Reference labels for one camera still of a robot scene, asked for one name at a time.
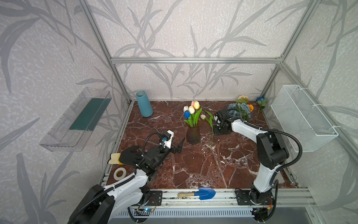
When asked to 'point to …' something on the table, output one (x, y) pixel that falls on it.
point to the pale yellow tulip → (209, 117)
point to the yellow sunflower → (243, 99)
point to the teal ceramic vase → (145, 108)
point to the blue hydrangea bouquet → (234, 110)
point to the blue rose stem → (262, 102)
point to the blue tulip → (187, 114)
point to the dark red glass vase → (193, 133)
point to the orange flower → (251, 108)
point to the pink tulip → (192, 103)
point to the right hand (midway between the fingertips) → (215, 130)
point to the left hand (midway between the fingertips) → (178, 134)
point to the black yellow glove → (131, 156)
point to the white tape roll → (120, 173)
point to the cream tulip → (191, 109)
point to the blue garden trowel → (203, 193)
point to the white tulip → (185, 108)
